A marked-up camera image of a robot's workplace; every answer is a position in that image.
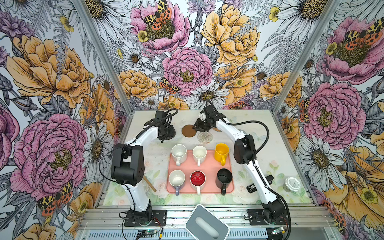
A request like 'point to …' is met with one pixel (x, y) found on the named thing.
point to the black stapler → (252, 187)
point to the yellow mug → (221, 152)
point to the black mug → (224, 177)
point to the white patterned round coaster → (205, 137)
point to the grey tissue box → (203, 225)
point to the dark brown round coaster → (188, 131)
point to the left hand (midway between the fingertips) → (172, 137)
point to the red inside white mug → (197, 179)
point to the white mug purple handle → (176, 179)
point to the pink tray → (210, 167)
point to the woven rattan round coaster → (217, 129)
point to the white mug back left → (179, 154)
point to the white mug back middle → (199, 154)
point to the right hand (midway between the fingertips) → (194, 130)
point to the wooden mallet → (150, 184)
